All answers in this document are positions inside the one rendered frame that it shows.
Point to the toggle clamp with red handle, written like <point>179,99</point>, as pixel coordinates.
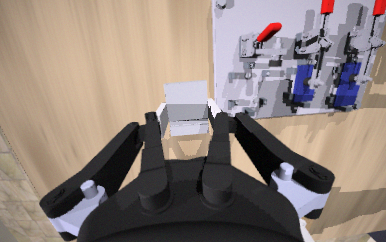
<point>358,41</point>

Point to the blue rectangular block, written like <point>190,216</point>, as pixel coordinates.
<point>345,92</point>
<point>300,91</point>

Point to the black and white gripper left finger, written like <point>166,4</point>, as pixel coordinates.
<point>71,202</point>

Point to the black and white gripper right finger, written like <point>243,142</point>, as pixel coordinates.
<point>305,183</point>

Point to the red-handled toggle clamp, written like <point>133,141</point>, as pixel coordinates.
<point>307,43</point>
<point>248,44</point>

